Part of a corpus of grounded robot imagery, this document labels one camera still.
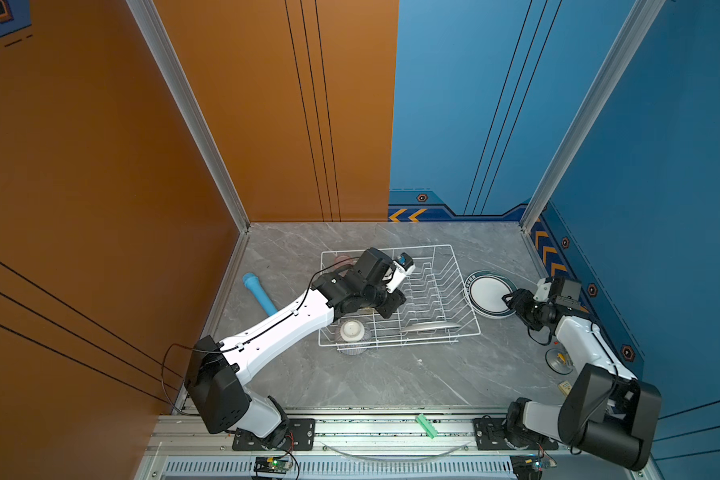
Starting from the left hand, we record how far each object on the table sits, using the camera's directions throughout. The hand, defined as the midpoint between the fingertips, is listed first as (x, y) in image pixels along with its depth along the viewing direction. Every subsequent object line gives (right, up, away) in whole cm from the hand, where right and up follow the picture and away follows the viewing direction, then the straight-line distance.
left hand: (401, 293), depth 76 cm
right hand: (+33, -4, +12) cm, 36 cm away
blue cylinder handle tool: (-48, +1, +24) cm, 54 cm away
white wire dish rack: (+13, -7, +15) cm, 21 cm away
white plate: (+30, -3, +21) cm, 37 cm away
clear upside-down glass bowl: (-13, -13, +7) cm, 20 cm away
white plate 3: (+8, -9, +1) cm, 12 cm away
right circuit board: (+30, -41, -5) cm, 51 cm away
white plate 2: (+30, -3, +21) cm, 37 cm away
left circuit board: (-32, -41, -5) cm, 52 cm away
